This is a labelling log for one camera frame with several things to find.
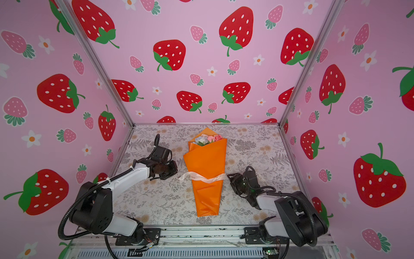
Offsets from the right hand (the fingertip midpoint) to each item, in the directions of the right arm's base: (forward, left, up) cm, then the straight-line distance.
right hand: (226, 178), depth 89 cm
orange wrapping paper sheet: (+11, +13, -1) cm, 17 cm away
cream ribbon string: (-2, +12, -1) cm, 12 cm away
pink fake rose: (+26, +12, +2) cm, 28 cm away
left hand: (0, +27, +3) cm, 27 cm away
